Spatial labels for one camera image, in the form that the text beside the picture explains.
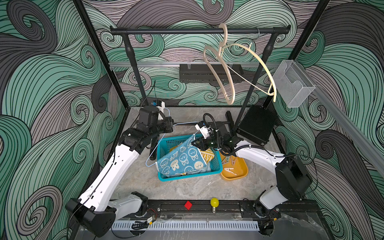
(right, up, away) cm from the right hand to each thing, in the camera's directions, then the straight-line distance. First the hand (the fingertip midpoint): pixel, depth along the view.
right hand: (190, 144), depth 80 cm
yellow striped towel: (+10, -6, +2) cm, 11 cm away
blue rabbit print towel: (-2, -8, -1) cm, 8 cm away
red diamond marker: (-1, -30, -6) cm, 31 cm away
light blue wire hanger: (-8, +11, -9) cm, 17 cm away
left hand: (-9, +14, -11) cm, 20 cm away
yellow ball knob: (+12, -28, -7) cm, 31 cm away
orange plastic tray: (+25, -15, +6) cm, 30 cm away
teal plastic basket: (-17, -3, +11) cm, 20 cm away
